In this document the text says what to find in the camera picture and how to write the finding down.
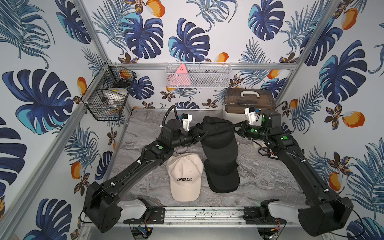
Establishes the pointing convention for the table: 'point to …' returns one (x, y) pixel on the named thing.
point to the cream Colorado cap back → (185, 171)
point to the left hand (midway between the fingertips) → (208, 130)
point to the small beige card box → (256, 145)
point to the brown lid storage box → (236, 99)
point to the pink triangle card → (181, 77)
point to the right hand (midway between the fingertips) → (230, 125)
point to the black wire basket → (109, 92)
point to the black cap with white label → (222, 178)
